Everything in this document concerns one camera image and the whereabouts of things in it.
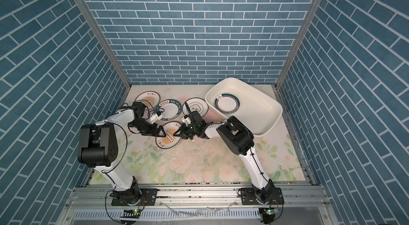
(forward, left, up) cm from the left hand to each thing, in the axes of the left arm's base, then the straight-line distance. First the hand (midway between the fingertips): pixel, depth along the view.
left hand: (162, 134), depth 91 cm
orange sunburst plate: (+29, +15, -3) cm, 33 cm away
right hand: (-1, -7, -1) cm, 7 cm away
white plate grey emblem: (+24, -18, -2) cm, 30 cm away
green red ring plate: (+25, -40, -2) cm, 47 cm away
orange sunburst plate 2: (-3, -5, -3) cm, 6 cm away
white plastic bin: (+19, -62, -2) cm, 65 cm away
